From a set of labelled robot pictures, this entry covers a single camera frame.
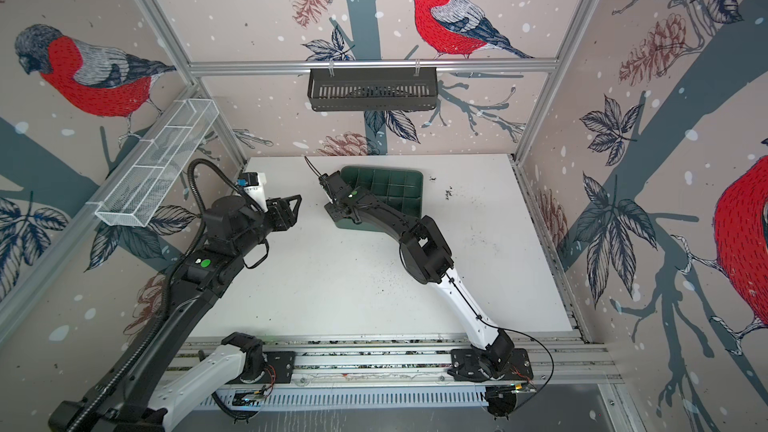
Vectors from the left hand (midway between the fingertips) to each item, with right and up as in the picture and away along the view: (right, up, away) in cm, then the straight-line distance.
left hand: (289, 197), depth 71 cm
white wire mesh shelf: (-38, +9, +6) cm, 39 cm away
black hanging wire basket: (+16, +38, +35) cm, 54 cm away
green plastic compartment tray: (+29, +2, +32) cm, 44 cm away
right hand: (+6, -5, +30) cm, 31 cm away
